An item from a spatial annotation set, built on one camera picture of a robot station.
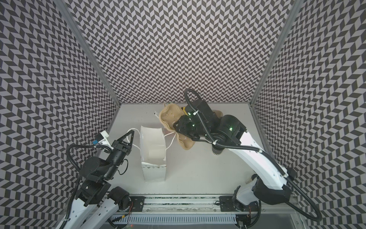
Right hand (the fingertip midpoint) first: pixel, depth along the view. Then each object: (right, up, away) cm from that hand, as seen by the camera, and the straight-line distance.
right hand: (176, 133), depth 58 cm
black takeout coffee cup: (+22, -12, +25) cm, 36 cm away
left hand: (-18, 0, +4) cm, 19 cm away
